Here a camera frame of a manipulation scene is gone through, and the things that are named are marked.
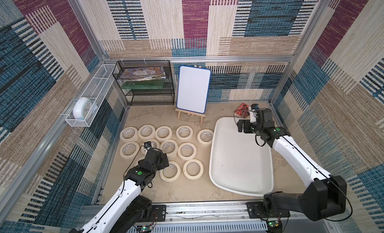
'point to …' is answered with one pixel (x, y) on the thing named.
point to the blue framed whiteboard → (193, 89)
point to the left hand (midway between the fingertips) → (158, 158)
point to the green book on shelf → (145, 84)
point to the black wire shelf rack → (139, 97)
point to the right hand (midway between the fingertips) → (244, 121)
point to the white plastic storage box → (237, 162)
